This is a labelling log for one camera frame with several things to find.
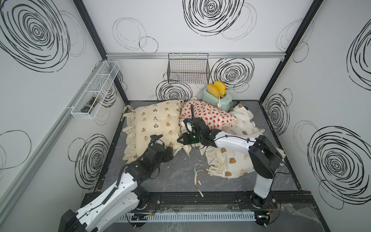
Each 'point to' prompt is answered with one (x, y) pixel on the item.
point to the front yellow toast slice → (212, 91)
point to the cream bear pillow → (160, 121)
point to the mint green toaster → (225, 103)
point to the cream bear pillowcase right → (234, 162)
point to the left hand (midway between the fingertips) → (167, 149)
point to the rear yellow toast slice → (221, 87)
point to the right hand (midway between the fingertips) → (177, 141)
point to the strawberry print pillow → (215, 119)
